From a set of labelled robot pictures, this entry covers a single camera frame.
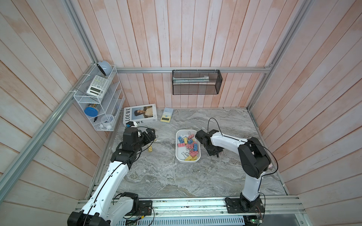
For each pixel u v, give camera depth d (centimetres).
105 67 82
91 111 76
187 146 95
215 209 74
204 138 71
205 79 89
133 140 61
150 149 95
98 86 77
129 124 69
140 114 112
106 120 90
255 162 50
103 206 40
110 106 82
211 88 107
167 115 115
